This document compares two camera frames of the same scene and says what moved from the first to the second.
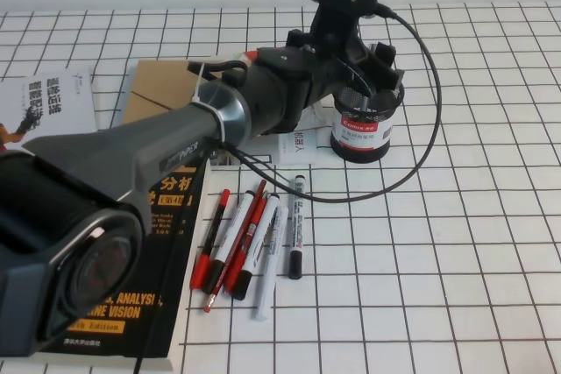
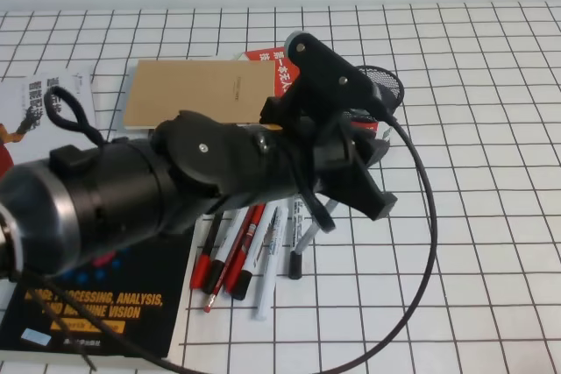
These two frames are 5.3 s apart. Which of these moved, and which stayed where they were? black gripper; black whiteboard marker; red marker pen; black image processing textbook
Moved: black gripper
Stayed: black whiteboard marker; red marker pen; black image processing textbook
